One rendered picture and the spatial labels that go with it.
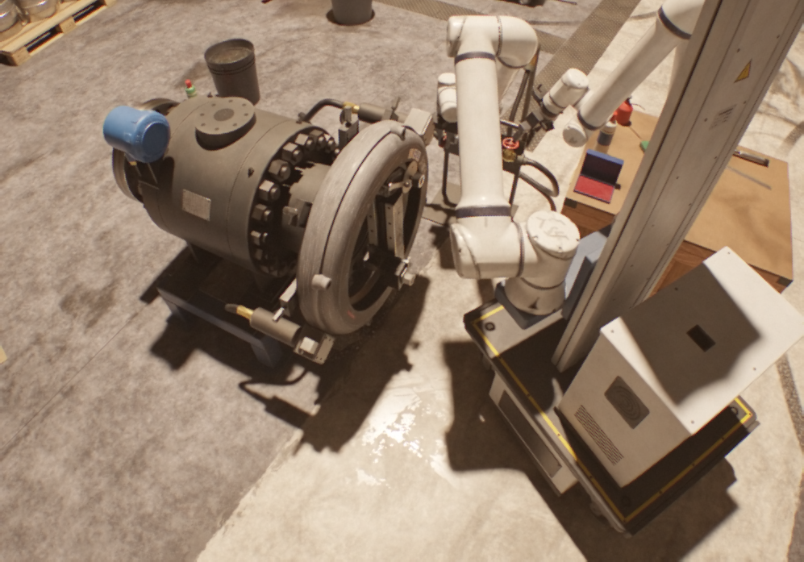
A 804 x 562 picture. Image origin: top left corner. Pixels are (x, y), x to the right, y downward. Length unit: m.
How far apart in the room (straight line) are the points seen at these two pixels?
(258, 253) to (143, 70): 2.76
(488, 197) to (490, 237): 0.11
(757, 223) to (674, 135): 1.43
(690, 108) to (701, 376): 0.67
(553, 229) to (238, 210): 0.97
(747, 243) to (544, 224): 1.18
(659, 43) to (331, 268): 1.09
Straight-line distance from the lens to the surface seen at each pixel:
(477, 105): 1.46
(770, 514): 2.45
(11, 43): 5.30
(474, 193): 1.42
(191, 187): 1.87
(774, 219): 2.62
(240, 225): 1.75
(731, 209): 2.53
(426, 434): 2.09
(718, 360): 1.50
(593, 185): 2.32
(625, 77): 1.63
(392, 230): 1.79
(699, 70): 1.09
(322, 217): 1.48
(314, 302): 1.58
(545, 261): 1.43
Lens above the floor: 1.97
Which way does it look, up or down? 52 degrees down
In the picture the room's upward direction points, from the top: straight up
